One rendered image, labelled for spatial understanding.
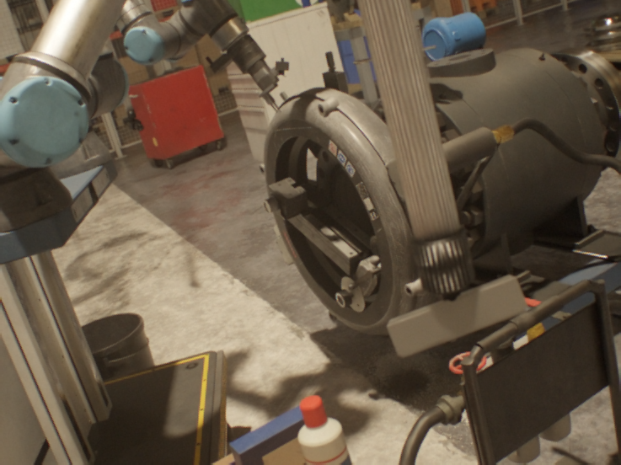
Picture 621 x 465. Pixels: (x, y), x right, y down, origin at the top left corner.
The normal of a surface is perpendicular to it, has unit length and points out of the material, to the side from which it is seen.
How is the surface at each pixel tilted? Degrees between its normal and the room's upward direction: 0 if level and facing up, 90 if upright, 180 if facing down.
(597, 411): 0
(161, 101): 90
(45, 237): 90
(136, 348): 93
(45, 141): 93
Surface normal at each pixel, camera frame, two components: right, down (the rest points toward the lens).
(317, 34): 0.39, 0.18
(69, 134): 0.64, 0.12
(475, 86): 0.00, -0.74
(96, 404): 0.07, 0.28
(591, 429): -0.26, -0.92
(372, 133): 0.15, -0.54
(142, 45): -0.27, 0.44
